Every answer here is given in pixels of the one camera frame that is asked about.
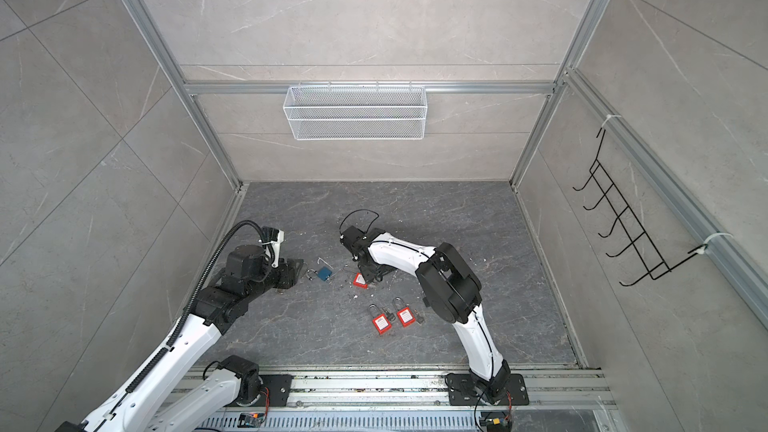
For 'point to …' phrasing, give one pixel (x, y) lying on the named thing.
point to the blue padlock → (324, 273)
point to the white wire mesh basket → (356, 113)
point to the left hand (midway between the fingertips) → (292, 254)
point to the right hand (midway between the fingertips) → (380, 268)
